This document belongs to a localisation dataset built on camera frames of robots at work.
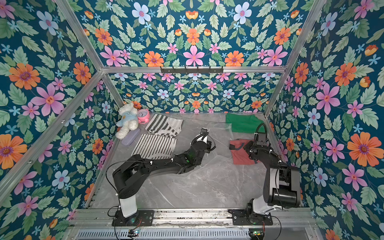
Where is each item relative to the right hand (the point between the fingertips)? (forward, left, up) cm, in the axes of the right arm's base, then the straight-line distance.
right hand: (251, 146), depth 93 cm
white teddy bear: (+22, +86, +5) cm, 89 cm away
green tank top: (+25, -1, -5) cm, 25 cm away
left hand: (0, +28, +12) cm, 30 cm away
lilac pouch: (+7, +82, -1) cm, 82 cm away
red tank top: (-4, +7, -4) cm, 9 cm away
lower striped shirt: (+1, +66, -5) cm, 66 cm away
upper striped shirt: (+19, +61, -4) cm, 64 cm away
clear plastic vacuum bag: (-10, +22, -5) cm, 25 cm away
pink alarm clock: (+27, +79, -1) cm, 84 cm away
